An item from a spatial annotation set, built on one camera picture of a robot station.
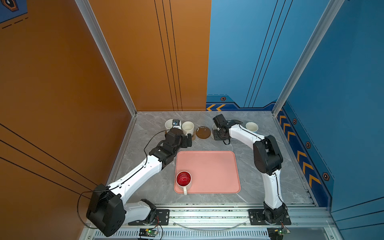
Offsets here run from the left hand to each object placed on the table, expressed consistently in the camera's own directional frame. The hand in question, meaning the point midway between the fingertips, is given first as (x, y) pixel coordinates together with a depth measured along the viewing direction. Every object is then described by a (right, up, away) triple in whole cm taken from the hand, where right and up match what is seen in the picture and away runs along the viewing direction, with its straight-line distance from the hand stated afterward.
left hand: (183, 133), depth 82 cm
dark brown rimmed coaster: (+12, -1, +25) cm, 28 cm away
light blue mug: (+44, +3, +16) cm, 47 cm away
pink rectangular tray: (+16, -23, +4) cm, 28 cm away
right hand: (+21, -3, +19) cm, 29 cm away
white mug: (+1, +3, +20) cm, 20 cm away
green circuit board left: (-16, -47, -11) cm, 51 cm away
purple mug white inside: (+18, +3, +3) cm, 18 cm away
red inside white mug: (0, -26, +1) cm, 26 cm away
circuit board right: (+48, -46, -13) cm, 68 cm away
